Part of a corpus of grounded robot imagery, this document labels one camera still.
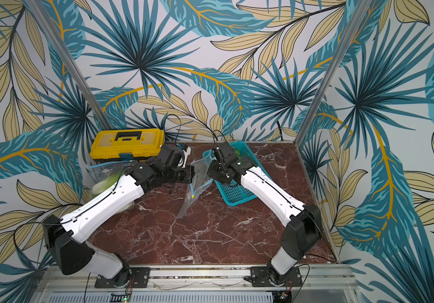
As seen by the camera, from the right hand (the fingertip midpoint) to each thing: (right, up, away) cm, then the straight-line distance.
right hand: (210, 172), depth 81 cm
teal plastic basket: (+13, -12, +17) cm, 25 cm away
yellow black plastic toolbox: (-42, +13, +14) cm, 47 cm away
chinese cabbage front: (-52, -7, +9) cm, 54 cm away
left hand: (-6, -1, -5) cm, 8 cm away
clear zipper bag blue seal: (-53, -3, +12) cm, 55 cm away
